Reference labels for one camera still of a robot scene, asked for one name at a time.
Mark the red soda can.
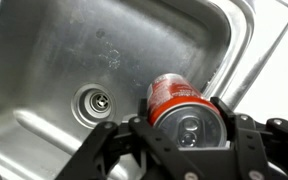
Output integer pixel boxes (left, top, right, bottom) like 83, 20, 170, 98
146, 73, 228, 149

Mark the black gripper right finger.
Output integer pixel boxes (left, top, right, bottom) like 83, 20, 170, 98
210, 96, 288, 180

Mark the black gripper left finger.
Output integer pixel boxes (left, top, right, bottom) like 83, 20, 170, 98
55, 116, 205, 180

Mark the stainless steel double sink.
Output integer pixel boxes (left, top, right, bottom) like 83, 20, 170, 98
0, 0, 288, 180

